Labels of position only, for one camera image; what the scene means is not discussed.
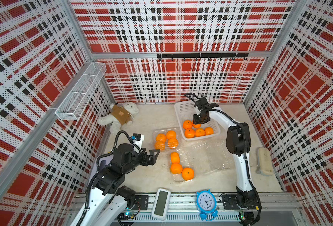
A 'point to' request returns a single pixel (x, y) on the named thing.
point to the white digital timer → (161, 204)
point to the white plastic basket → (185, 110)
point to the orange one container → (187, 124)
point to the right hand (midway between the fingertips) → (198, 121)
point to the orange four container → (209, 131)
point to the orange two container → (189, 133)
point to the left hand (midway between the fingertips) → (154, 150)
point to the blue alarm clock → (206, 203)
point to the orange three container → (200, 132)
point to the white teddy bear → (121, 116)
